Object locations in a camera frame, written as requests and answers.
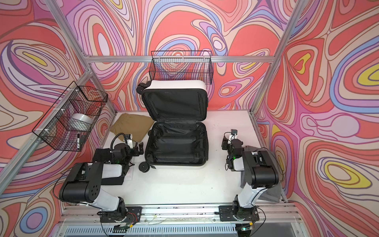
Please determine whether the black garment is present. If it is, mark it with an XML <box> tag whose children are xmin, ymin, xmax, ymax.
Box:
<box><xmin>92</xmin><ymin>149</ymin><xmax>130</xmax><ymax>185</ymax></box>

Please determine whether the back wall wire basket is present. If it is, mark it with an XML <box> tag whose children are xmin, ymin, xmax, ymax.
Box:
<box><xmin>149</xmin><ymin>49</ymin><xmax>214</xmax><ymax>85</ymax></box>

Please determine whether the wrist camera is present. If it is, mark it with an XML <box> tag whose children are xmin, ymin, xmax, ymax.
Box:
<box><xmin>123</xmin><ymin>134</ymin><xmax>133</xmax><ymax>148</ymax></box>
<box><xmin>230</xmin><ymin>129</ymin><xmax>238</xmax><ymax>141</ymax></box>

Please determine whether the grey fluffy towel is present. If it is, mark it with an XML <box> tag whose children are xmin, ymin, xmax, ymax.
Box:
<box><xmin>237</xmin><ymin>146</ymin><xmax>283</xmax><ymax>207</ymax></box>

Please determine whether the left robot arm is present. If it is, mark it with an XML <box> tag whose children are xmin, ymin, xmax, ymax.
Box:
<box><xmin>59</xmin><ymin>143</ymin><xmax>144</xmax><ymax>224</ymax></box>

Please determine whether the black and white suitcase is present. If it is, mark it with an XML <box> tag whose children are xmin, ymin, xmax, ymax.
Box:
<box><xmin>136</xmin><ymin>80</ymin><xmax>209</xmax><ymax>168</ymax></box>

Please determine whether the aluminium front rail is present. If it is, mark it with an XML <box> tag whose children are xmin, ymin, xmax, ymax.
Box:
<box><xmin>59</xmin><ymin>201</ymin><xmax>303</xmax><ymax>225</ymax></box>

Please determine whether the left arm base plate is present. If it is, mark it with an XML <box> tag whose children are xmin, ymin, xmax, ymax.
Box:
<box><xmin>97</xmin><ymin>206</ymin><xmax>142</xmax><ymax>224</ymax></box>

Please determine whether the detached black suitcase wheel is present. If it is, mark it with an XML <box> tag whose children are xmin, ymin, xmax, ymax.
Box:
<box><xmin>138</xmin><ymin>162</ymin><xmax>156</xmax><ymax>173</ymax></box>

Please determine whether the khaki folded garment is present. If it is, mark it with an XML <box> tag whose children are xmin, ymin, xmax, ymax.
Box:
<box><xmin>110</xmin><ymin>114</ymin><xmax>155</xmax><ymax>142</ymax></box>

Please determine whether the clear plastic bag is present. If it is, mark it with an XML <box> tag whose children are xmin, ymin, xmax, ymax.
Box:
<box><xmin>124</xmin><ymin>166</ymin><xmax>135</xmax><ymax>182</ymax></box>

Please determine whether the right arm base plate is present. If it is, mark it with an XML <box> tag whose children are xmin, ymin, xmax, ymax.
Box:
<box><xmin>216</xmin><ymin>205</ymin><xmax>260</xmax><ymax>223</ymax></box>

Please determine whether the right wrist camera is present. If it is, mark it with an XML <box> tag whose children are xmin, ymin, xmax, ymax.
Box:
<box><xmin>230</xmin><ymin>129</ymin><xmax>238</xmax><ymax>141</ymax></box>

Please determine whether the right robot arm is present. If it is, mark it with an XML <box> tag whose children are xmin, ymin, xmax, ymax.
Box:
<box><xmin>219</xmin><ymin>137</ymin><xmax>279</xmax><ymax>221</ymax></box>

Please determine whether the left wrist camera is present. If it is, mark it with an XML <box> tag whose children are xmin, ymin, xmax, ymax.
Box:
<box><xmin>123</xmin><ymin>134</ymin><xmax>133</xmax><ymax>148</ymax></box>

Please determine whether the black marker pen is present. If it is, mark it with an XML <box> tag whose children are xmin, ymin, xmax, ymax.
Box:
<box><xmin>77</xmin><ymin>133</ymin><xmax>81</xmax><ymax>150</ymax></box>

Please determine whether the green circuit board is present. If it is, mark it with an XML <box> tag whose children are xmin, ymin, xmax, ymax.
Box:
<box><xmin>114</xmin><ymin>225</ymin><xmax>133</xmax><ymax>231</ymax></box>

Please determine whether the left wall wire basket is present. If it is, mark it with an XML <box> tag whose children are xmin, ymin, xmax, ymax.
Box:
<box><xmin>32</xmin><ymin>82</ymin><xmax>108</xmax><ymax>152</ymax></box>

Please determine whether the wall wire basket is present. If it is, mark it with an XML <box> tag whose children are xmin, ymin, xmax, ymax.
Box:
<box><xmin>32</xmin><ymin>82</ymin><xmax>108</xmax><ymax>152</ymax></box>
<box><xmin>149</xmin><ymin>49</ymin><xmax>214</xmax><ymax>85</ymax></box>

